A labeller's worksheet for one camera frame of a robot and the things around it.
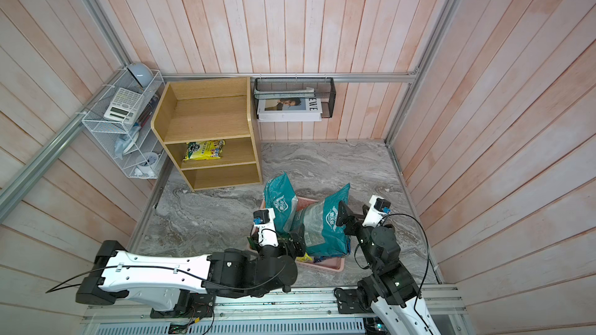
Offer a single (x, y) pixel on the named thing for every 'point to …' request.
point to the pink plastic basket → (334, 264)
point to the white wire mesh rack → (144, 155)
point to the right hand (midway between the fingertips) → (350, 202)
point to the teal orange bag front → (323, 236)
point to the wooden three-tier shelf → (207, 126)
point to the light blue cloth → (120, 144)
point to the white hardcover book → (289, 109)
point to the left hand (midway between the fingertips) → (289, 230)
